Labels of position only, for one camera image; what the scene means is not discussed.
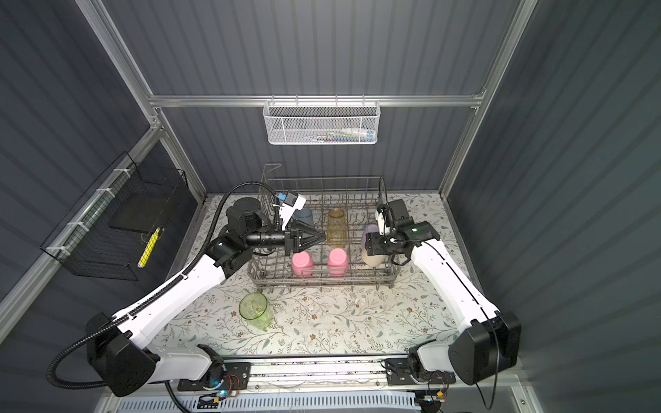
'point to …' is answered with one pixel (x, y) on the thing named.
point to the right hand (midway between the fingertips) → (381, 244)
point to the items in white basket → (346, 135)
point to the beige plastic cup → (373, 261)
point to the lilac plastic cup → (371, 228)
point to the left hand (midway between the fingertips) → (327, 242)
